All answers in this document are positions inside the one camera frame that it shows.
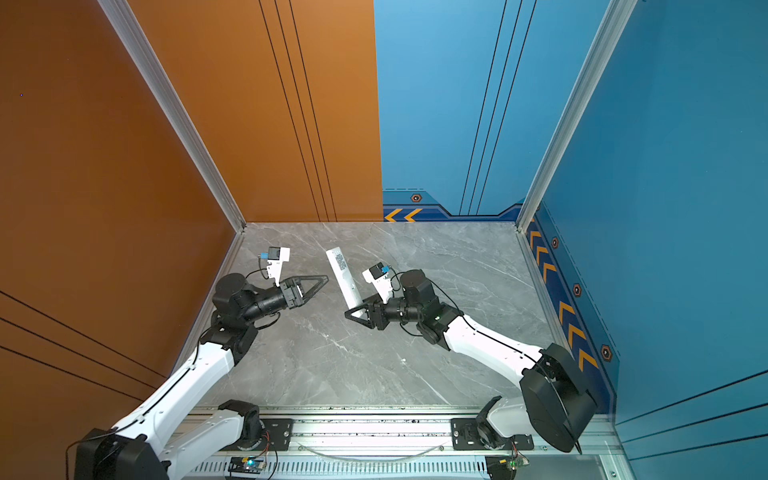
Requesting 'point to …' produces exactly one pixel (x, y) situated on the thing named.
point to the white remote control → (345, 280)
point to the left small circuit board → (247, 465)
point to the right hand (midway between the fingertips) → (351, 312)
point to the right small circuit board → (504, 467)
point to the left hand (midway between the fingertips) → (326, 281)
